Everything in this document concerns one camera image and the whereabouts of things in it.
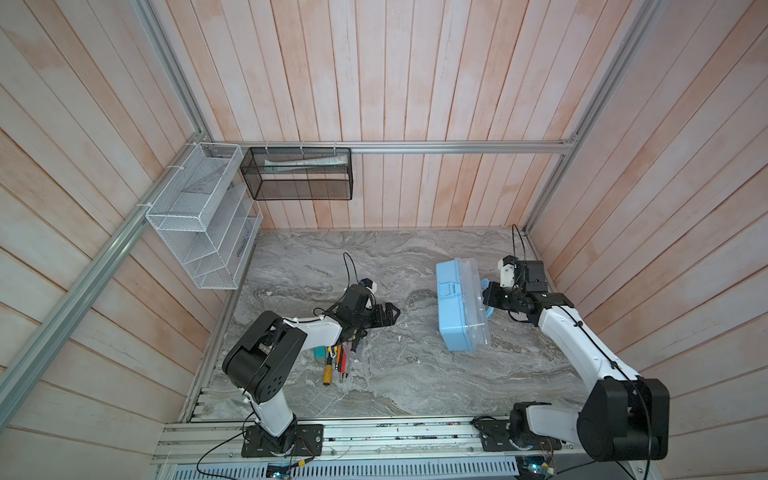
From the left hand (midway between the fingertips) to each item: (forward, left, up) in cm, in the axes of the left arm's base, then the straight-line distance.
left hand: (390, 318), depth 92 cm
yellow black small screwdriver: (-9, +11, -3) cm, 15 cm away
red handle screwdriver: (-9, +14, -2) cm, 16 cm away
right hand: (+4, -28, +9) cm, 30 cm away
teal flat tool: (-10, +21, -4) cm, 24 cm away
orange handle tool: (-11, +15, -3) cm, 19 cm away
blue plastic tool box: (-4, -19, +12) cm, 23 cm away
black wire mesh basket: (+46, +32, +22) cm, 60 cm away
